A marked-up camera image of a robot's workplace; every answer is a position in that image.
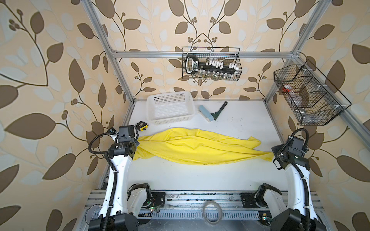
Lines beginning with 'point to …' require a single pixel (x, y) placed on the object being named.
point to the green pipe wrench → (217, 113)
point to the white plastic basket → (169, 107)
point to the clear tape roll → (220, 210)
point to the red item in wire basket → (287, 88)
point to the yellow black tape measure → (141, 126)
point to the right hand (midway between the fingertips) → (277, 151)
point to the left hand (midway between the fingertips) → (124, 143)
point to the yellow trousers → (190, 146)
